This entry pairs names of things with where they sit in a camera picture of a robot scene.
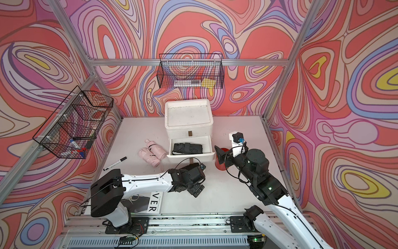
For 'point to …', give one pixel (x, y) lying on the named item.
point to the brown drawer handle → (190, 133)
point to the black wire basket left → (70, 130)
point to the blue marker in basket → (72, 141)
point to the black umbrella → (187, 148)
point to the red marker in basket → (80, 150)
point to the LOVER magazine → (151, 204)
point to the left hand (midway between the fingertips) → (197, 184)
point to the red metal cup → (222, 166)
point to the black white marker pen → (121, 160)
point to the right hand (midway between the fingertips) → (224, 147)
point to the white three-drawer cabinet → (189, 121)
